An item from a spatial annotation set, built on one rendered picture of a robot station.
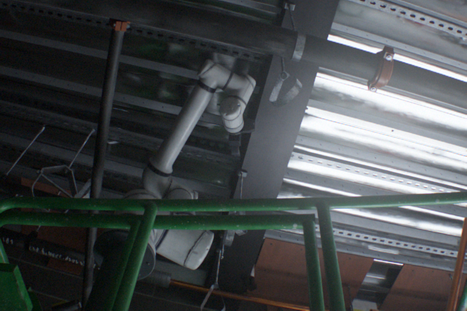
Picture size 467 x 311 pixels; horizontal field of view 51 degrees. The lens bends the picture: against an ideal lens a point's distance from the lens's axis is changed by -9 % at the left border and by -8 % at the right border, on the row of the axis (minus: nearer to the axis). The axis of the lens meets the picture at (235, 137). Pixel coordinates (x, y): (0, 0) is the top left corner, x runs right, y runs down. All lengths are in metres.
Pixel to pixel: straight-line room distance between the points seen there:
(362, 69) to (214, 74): 0.77
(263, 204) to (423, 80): 0.64
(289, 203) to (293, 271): 1.69
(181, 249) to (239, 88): 0.77
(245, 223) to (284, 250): 1.54
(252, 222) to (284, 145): 0.99
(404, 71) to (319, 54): 0.28
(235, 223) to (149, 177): 0.93
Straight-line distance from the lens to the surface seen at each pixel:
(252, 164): 2.46
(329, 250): 1.27
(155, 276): 2.49
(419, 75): 1.68
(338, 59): 1.60
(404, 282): 3.30
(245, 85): 2.22
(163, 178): 2.34
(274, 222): 1.47
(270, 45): 1.58
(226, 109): 2.15
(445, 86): 1.72
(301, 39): 1.59
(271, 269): 3.09
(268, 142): 2.41
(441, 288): 3.43
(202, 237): 1.78
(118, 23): 1.67
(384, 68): 1.63
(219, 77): 2.20
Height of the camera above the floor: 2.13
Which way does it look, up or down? 63 degrees up
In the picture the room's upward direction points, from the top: 6 degrees clockwise
